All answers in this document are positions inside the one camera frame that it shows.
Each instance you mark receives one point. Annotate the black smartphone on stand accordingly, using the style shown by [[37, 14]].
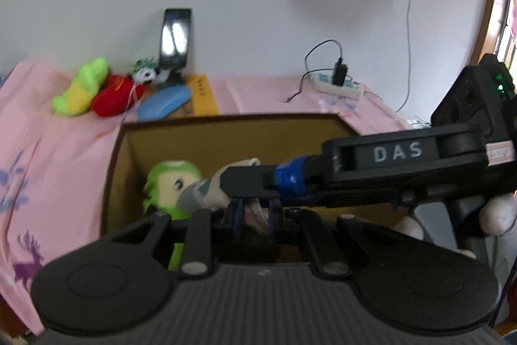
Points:
[[174, 43]]

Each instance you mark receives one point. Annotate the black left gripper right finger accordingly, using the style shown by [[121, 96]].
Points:
[[305, 238]]

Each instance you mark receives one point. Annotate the blue glasses case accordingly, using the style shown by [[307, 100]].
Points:
[[163, 103]]

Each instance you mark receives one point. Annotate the yellow green corn plush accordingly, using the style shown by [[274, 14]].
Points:
[[87, 83]]

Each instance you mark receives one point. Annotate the pink patterned tablecloth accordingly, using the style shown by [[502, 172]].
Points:
[[53, 168]]

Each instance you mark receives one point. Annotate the black charger with cable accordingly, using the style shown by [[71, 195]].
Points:
[[340, 70]]

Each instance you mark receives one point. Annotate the yellow book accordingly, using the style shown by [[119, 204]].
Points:
[[203, 101]]

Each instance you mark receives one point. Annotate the red plush toy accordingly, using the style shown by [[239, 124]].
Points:
[[118, 94]]

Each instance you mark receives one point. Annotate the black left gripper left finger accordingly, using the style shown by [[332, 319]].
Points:
[[195, 255]]

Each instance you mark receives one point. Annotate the green avocado plush toy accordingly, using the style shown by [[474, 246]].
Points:
[[164, 185]]

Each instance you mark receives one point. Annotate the panda plush toy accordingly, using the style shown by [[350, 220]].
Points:
[[149, 72]]

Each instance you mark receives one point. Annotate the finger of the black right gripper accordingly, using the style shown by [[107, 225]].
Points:
[[250, 182]]

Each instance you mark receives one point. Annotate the grey white sock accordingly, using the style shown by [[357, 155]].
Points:
[[207, 193]]

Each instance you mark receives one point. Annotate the white power strip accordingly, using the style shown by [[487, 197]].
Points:
[[322, 83]]

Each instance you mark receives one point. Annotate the white gloved right hand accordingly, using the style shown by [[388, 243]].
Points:
[[497, 220]]

